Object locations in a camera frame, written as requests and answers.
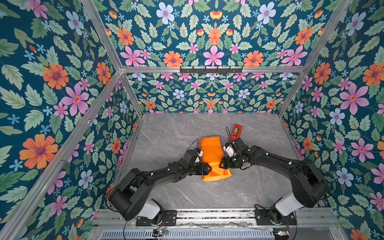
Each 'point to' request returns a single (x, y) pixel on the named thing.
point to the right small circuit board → (281, 234)
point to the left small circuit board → (160, 232)
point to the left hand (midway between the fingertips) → (210, 166)
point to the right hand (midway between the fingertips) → (223, 164)
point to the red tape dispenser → (236, 133)
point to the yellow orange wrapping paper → (212, 154)
